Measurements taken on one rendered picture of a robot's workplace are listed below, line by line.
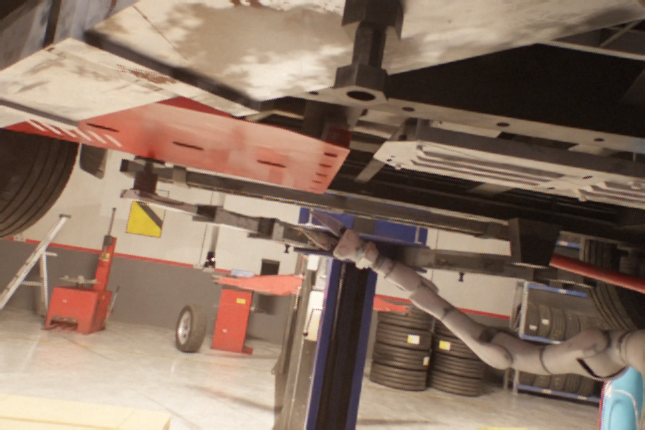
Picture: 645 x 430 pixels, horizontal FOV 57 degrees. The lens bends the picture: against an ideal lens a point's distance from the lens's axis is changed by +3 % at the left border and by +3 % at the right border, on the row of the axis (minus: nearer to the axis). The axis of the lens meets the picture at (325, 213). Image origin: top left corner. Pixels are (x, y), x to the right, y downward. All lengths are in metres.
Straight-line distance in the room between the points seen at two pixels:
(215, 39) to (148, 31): 0.04
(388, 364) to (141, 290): 4.65
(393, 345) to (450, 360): 1.00
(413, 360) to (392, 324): 0.56
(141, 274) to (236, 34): 10.37
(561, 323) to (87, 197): 8.34
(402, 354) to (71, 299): 4.86
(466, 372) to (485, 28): 8.71
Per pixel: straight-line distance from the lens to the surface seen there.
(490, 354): 1.78
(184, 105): 1.13
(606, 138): 1.04
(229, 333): 9.19
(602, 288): 2.54
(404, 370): 8.33
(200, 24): 0.33
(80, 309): 9.34
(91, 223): 10.92
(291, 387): 4.83
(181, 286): 10.54
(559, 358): 1.70
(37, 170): 2.21
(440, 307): 1.81
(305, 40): 0.32
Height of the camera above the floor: 1.34
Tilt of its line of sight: 6 degrees up
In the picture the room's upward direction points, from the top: 9 degrees clockwise
